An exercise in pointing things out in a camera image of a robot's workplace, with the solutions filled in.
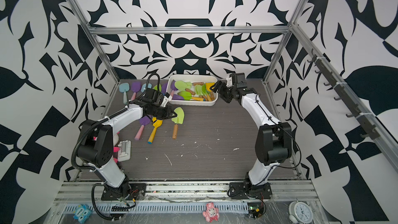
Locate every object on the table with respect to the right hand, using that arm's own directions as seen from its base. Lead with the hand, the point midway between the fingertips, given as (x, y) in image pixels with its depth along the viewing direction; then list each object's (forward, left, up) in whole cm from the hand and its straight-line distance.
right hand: (213, 88), depth 88 cm
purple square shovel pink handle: (+20, +55, -20) cm, 62 cm away
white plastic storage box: (+21, +7, -18) cm, 29 cm away
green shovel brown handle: (+20, +21, -19) cm, 35 cm away
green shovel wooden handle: (-12, +19, -12) cm, 26 cm away
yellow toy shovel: (-11, +34, -19) cm, 41 cm away
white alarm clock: (-55, -34, -18) cm, 67 cm away
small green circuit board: (-54, -17, -22) cm, 60 cm away
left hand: (-9, +22, -10) cm, 26 cm away
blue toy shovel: (+20, +48, -18) cm, 55 cm away
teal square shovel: (+19, +63, -19) cm, 69 cm away
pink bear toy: (-55, +3, -17) cm, 58 cm away
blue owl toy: (-55, +59, -18) cm, 82 cm away
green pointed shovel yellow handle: (+11, +17, -20) cm, 28 cm away
